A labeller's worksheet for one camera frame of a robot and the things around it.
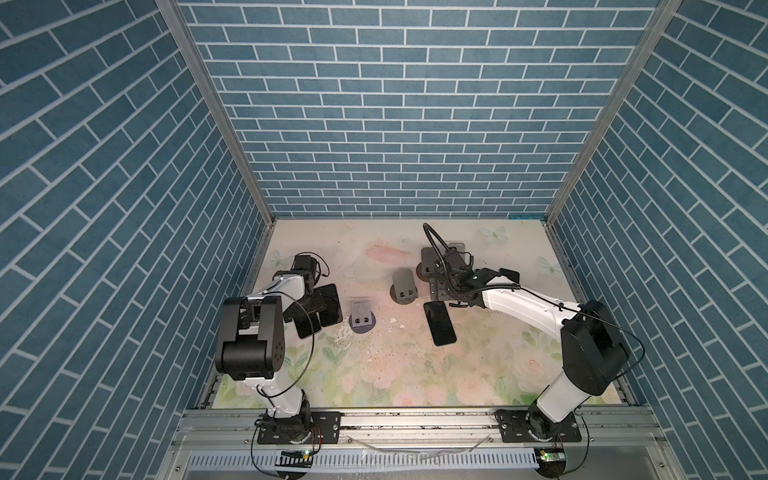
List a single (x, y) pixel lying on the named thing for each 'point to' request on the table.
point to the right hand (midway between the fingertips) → (441, 283)
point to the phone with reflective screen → (330, 313)
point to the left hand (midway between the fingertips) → (307, 309)
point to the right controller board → (551, 461)
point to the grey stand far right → (460, 247)
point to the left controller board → (295, 459)
